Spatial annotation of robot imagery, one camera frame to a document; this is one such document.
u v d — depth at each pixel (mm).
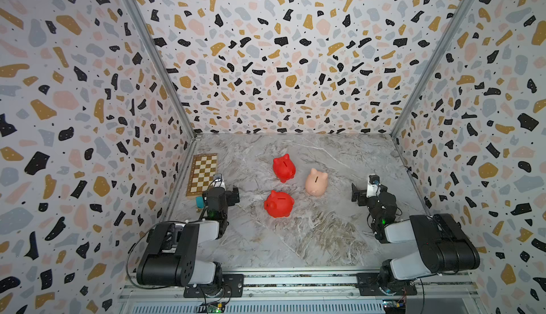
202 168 1032
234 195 856
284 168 975
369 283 734
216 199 697
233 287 734
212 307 702
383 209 693
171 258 432
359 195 835
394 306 713
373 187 797
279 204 843
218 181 780
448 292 751
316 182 922
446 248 448
